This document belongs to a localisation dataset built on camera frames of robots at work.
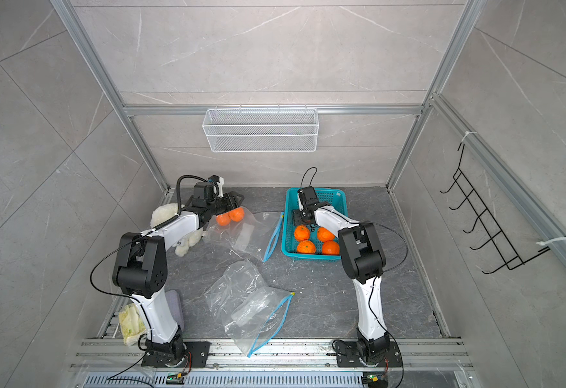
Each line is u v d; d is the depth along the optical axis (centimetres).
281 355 75
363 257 57
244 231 102
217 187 83
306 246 90
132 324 76
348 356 73
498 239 63
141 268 51
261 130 100
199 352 73
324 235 95
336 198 106
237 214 103
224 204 86
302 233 97
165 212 84
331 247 91
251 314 78
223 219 98
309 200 82
